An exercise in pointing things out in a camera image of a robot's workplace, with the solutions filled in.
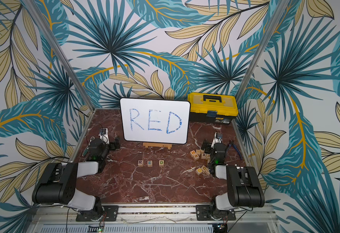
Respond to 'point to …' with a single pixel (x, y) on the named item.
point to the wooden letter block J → (207, 172)
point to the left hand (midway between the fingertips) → (111, 137)
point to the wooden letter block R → (140, 163)
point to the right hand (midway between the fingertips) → (213, 140)
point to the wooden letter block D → (161, 163)
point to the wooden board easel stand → (146, 144)
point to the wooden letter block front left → (198, 171)
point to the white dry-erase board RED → (156, 121)
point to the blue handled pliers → (231, 143)
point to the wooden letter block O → (204, 168)
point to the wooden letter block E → (149, 163)
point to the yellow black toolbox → (212, 108)
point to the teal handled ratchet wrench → (87, 148)
